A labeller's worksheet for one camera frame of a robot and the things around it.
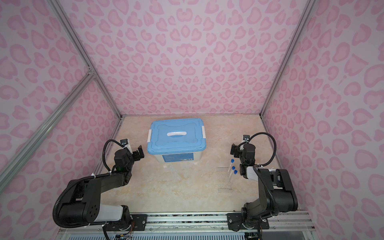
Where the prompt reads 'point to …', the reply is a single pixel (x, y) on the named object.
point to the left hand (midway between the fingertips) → (133, 145)
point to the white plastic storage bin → (183, 157)
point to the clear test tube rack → (224, 183)
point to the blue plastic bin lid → (173, 136)
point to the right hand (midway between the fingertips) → (242, 143)
